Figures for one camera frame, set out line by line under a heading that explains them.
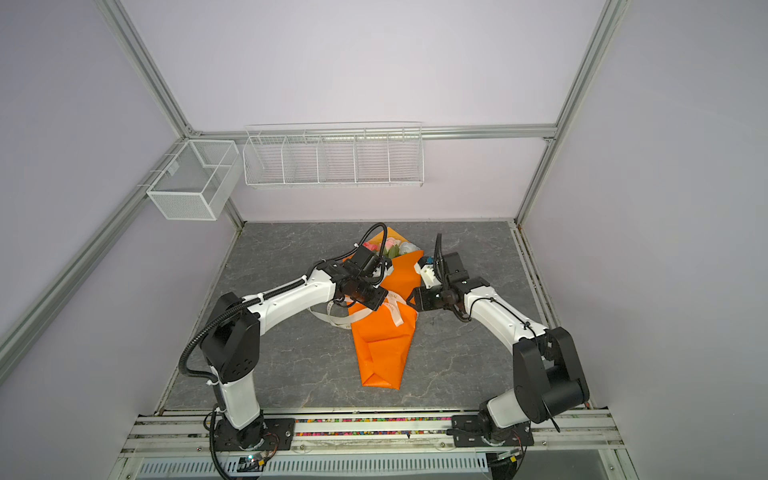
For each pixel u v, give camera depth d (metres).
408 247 1.07
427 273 0.81
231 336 0.48
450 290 0.66
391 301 0.93
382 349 0.83
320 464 0.71
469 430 0.73
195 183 0.95
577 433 0.75
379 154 1.03
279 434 0.74
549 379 0.43
